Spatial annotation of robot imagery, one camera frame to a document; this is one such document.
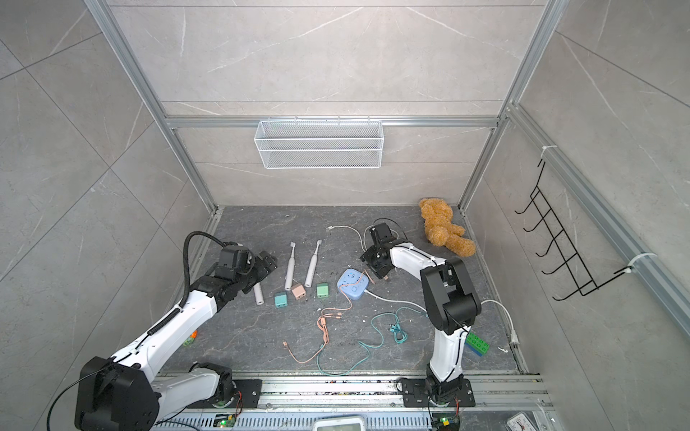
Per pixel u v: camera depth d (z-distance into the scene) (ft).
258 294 3.01
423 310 2.95
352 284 3.04
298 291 3.04
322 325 2.81
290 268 3.21
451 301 1.65
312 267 3.22
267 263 2.50
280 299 2.98
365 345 2.57
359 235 3.60
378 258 2.38
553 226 2.34
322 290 3.04
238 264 2.12
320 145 3.31
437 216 3.47
